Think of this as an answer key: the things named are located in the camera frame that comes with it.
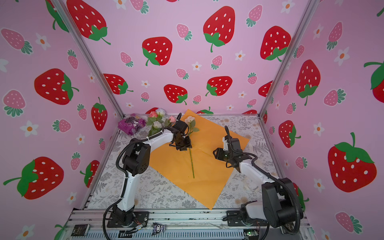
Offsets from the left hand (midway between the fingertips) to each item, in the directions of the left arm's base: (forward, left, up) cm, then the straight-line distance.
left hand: (192, 146), depth 99 cm
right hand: (-8, -14, +7) cm, 18 cm away
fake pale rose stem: (+32, +27, +2) cm, 42 cm away
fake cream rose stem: (+17, +28, +1) cm, 33 cm away
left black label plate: (-47, +53, -1) cm, 71 cm away
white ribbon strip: (-24, -32, -2) cm, 40 cm away
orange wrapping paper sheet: (-16, -3, -3) cm, 17 cm away
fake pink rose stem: (+27, +32, +1) cm, 42 cm away
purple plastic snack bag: (+17, +45, +4) cm, 48 cm away
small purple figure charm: (-46, +15, 0) cm, 49 cm away
